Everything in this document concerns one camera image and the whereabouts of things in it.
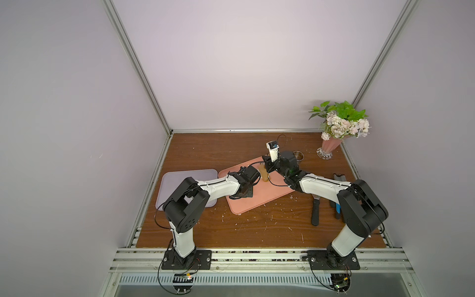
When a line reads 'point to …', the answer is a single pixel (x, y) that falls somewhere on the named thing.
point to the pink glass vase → (326, 151)
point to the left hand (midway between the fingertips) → (249, 192)
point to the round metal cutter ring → (296, 151)
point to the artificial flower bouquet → (341, 120)
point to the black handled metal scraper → (315, 210)
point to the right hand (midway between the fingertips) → (264, 154)
